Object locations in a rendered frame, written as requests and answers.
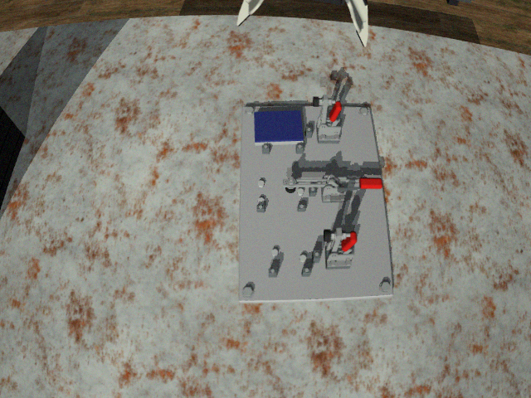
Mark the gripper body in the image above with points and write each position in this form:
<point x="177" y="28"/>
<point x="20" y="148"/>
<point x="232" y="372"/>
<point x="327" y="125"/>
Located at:
<point x="337" y="2"/>

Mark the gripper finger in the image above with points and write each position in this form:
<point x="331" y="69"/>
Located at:
<point x="244" y="14"/>
<point x="359" y="14"/>

